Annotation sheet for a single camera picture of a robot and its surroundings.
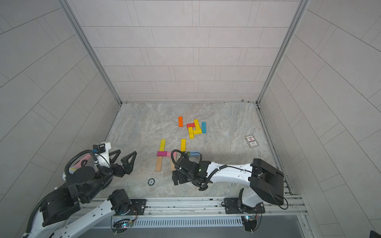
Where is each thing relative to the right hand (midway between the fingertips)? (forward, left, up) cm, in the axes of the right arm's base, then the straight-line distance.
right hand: (179, 179), depth 77 cm
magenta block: (+16, +11, -1) cm, 20 cm away
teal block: (+35, -16, -2) cm, 38 cm away
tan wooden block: (+10, +12, -1) cm, 16 cm away
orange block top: (+40, 0, -2) cm, 40 cm away
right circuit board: (-20, -33, -6) cm, 39 cm away
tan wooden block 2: (+9, +4, -2) cm, 10 cm away
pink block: (+15, +7, -1) cm, 17 cm away
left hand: (+5, +17, +24) cm, 30 cm away
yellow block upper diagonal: (+37, -11, -1) cm, 38 cm away
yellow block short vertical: (+29, -7, -1) cm, 30 cm away
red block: (+37, -7, -3) cm, 38 cm away
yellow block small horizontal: (+31, -12, -2) cm, 33 cm away
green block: (+7, -6, +15) cm, 18 cm away
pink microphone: (+3, +40, +20) cm, 45 cm away
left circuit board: (-18, +26, -1) cm, 32 cm away
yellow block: (+22, +11, 0) cm, 24 cm away
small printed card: (+21, -45, -3) cm, 50 cm away
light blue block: (+6, -9, +16) cm, 19 cm away
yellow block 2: (+22, -2, -2) cm, 22 cm away
